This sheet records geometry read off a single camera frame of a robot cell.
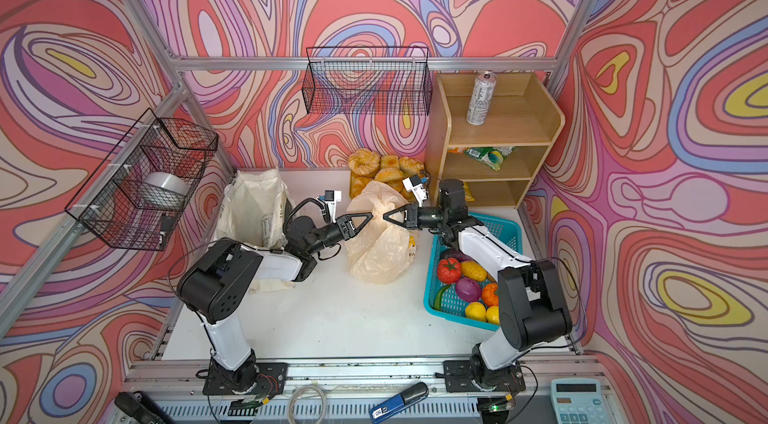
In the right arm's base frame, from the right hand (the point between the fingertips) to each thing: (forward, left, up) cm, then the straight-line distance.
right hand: (387, 223), depth 80 cm
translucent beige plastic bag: (-6, +2, -4) cm, 8 cm away
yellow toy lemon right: (-20, -27, -15) cm, 37 cm away
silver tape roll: (+2, +53, +14) cm, 55 cm away
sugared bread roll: (+38, +8, -13) cm, 41 cm away
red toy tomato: (-7, -18, -15) cm, 24 cm away
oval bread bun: (+30, -1, -12) cm, 32 cm away
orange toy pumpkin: (-15, -28, -16) cm, 35 cm away
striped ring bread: (+30, +10, -16) cm, 35 cm away
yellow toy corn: (-7, -25, -16) cm, 30 cm away
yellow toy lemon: (-19, -23, -16) cm, 34 cm away
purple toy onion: (-13, -22, -16) cm, 30 cm away
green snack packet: (+26, -36, -1) cm, 45 cm away
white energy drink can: (+12, +40, -14) cm, 44 cm away
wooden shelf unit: (+24, -31, +11) cm, 41 cm away
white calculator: (-39, -43, -19) cm, 62 cm away
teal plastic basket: (-16, -18, -21) cm, 32 cm away
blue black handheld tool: (-38, -4, -16) cm, 41 cm away
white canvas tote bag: (+14, +44, -10) cm, 47 cm away
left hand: (+2, +4, 0) cm, 4 cm away
